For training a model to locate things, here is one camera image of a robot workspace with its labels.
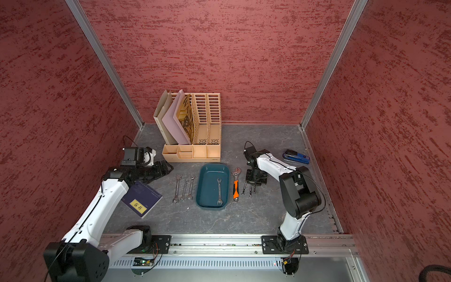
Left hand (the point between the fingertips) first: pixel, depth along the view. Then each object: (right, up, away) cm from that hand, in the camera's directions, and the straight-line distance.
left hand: (166, 174), depth 79 cm
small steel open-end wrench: (+5, -14, +8) cm, 17 cm away
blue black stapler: (+67, +7, +22) cm, 71 cm away
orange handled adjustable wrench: (+33, -10, +10) cm, 36 cm away
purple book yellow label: (-14, -14, +6) cm, 21 cm away
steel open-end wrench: (+25, -15, +7) cm, 29 cm away
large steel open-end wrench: (+9, -13, +8) cm, 18 cm away
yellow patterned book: (+4, +29, +18) cm, 35 cm away
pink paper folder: (-2, +26, +10) cm, 27 cm away
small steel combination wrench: (+37, -12, +10) cm, 40 cm away
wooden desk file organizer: (+16, +13, +19) cm, 28 cm away
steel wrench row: (+2, -15, +8) cm, 17 cm away
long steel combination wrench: (+40, -11, +10) cm, 43 cm away
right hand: (+42, -8, +10) cm, 44 cm away
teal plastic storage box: (+18, -10, +10) cm, 23 cm away
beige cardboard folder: (-4, +34, +8) cm, 35 cm away
